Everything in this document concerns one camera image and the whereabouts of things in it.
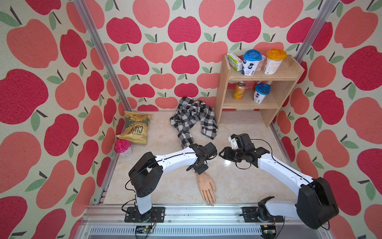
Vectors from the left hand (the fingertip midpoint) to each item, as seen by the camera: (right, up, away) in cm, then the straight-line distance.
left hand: (200, 170), depth 85 cm
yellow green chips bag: (-43, +25, +17) cm, 52 cm away
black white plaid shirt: (-6, +36, +26) cm, 45 cm away
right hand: (+13, +8, 0) cm, 15 cm away
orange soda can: (+26, +48, +8) cm, 55 cm away
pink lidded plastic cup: (-46, +13, +4) cm, 48 cm away
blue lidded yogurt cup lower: (+38, +47, +5) cm, 61 cm away
